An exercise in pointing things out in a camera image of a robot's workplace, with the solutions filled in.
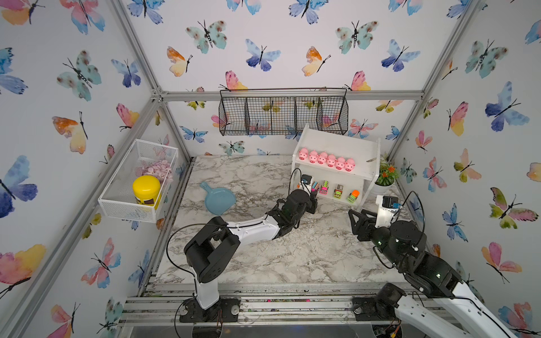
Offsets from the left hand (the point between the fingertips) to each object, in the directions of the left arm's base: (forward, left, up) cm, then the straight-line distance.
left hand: (315, 189), depth 85 cm
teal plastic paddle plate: (+9, +45, -21) cm, 50 cm away
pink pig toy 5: (-2, -6, +16) cm, 17 cm away
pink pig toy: (+3, +6, +16) cm, 18 cm away
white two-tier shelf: (-4, -12, +14) cm, 19 cm away
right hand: (-16, -10, +10) cm, 21 cm away
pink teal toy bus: (0, +1, 0) cm, 1 cm away
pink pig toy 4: (0, -3, +16) cm, 16 cm away
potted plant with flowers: (+9, -33, -2) cm, 34 cm away
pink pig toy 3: (+1, 0, +16) cm, 16 cm away
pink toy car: (+1, -4, -1) cm, 4 cm away
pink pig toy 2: (+1, +3, +16) cm, 17 cm away
